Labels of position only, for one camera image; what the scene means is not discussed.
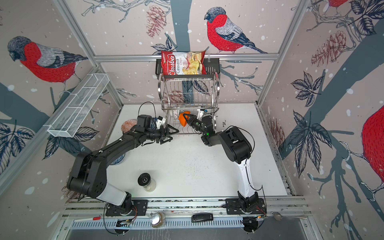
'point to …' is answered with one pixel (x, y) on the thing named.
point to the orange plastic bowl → (182, 119)
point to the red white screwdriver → (94, 218)
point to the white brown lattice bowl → (175, 114)
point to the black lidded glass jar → (144, 180)
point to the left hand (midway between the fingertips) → (174, 134)
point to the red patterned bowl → (127, 125)
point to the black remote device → (202, 217)
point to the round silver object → (157, 219)
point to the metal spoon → (279, 217)
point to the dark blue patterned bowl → (153, 123)
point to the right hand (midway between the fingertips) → (180, 118)
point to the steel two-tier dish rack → (182, 93)
